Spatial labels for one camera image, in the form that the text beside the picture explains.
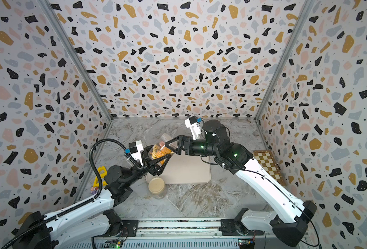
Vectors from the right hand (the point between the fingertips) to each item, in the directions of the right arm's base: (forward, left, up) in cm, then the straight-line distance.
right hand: (173, 146), depth 59 cm
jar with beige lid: (-6, +11, -27) cm, 30 cm away
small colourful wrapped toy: (-5, +46, -34) cm, 57 cm away
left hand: (-1, +2, -2) cm, 3 cm away
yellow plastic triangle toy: (0, +48, -36) cm, 60 cm away
